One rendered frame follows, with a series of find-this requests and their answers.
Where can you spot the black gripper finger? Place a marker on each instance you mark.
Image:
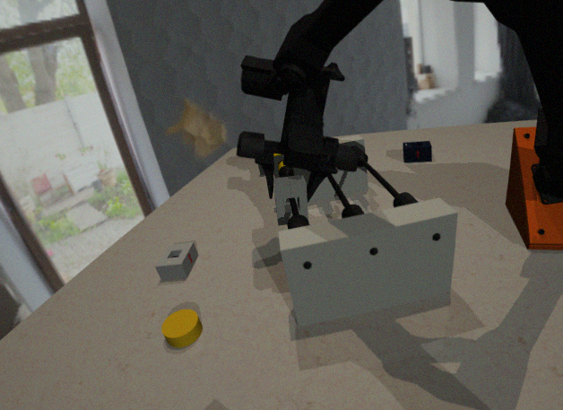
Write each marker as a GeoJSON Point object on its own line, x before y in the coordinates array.
{"type": "Point", "coordinates": [268, 167]}
{"type": "Point", "coordinates": [316, 178]}

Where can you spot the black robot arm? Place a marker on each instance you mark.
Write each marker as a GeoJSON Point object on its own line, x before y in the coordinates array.
{"type": "Point", "coordinates": [298, 70]}

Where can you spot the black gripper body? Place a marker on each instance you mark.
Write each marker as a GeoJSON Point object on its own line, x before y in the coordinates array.
{"type": "Point", "coordinates": [253, 145]}

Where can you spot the yellow short cylinder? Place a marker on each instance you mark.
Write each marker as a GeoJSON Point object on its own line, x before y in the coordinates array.
{"type": "Point", "coordinates": [182, 328]}

